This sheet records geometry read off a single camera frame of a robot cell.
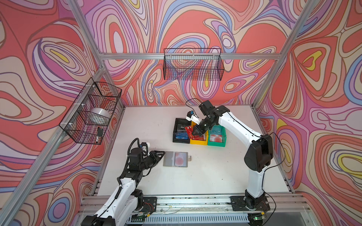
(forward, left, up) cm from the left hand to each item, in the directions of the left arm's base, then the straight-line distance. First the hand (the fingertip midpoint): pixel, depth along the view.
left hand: (165, 153), depth 81 cm
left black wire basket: (+10, +41, +19) cm, 46 cm away
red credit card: (+12, -14, +7) cm, 20 cm away
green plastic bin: (+17, -35, -9) cm, 40 cm away
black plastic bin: (+18, -8, -8) cm, 22 cm away
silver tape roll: (+10, +32, +22) cm, 40 cm away
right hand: (+10, -18, +4) cm, 21 cm away
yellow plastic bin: (+15, -23, -10) cm, 29 cm away
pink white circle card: (0, -8, -10) cm, 13 cm away
